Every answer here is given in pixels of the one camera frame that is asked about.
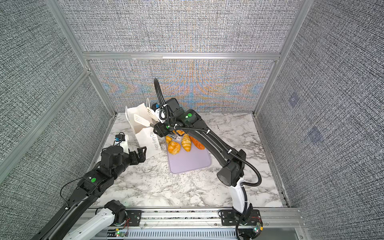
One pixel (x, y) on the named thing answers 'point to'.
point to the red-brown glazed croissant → (197, 144)
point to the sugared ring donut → (180, 132)
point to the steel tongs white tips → (146, 122)
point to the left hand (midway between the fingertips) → (139, 148)
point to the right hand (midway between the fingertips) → (159, 126)
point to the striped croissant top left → (168, 139)
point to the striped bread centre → (186, 142)
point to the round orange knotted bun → (174, 147)
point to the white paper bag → (146, 135)
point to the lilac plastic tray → (186, 161)
